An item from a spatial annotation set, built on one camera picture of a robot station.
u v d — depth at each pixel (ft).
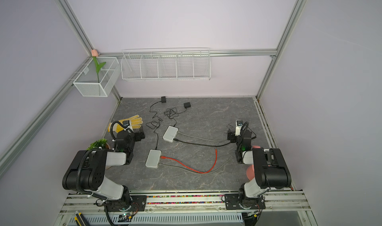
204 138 3.17
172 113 3.64
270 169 1.50
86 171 1.51
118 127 2.42
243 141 2.35
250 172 2.70
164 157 2.92
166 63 3.22
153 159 2.86
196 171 2.73
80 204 2.48
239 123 2.65
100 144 2.63
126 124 2.62
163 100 3.92
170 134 3.20
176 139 3.17
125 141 2.35
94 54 2.92
